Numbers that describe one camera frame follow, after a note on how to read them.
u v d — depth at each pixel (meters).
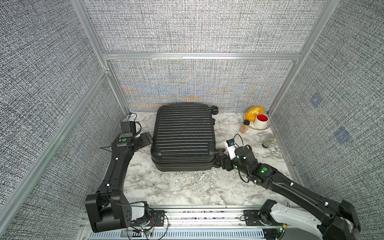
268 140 0.94
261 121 1.03
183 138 0.80
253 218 0.73
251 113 1.10
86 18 0.73
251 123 1.11
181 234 0.70
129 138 0.58
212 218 0.75
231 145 0.68
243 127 1.03
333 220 0.40
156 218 0.73
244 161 0.57
